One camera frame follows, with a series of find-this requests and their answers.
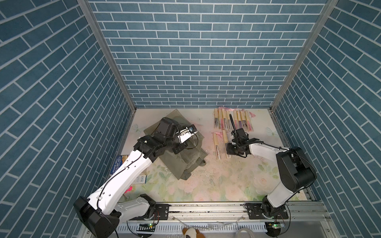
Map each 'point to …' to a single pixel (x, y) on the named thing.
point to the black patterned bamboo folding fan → (216, 118)
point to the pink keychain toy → (130, 189)
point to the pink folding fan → (222, 119)
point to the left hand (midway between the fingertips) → (189, 138)
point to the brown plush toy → (192, 232)
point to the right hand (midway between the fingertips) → (229, 150)
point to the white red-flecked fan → (244, 123)
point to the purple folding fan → (240, 124)
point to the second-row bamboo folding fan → (225, 134)
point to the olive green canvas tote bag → (182, 164)
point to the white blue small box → (141, 179)
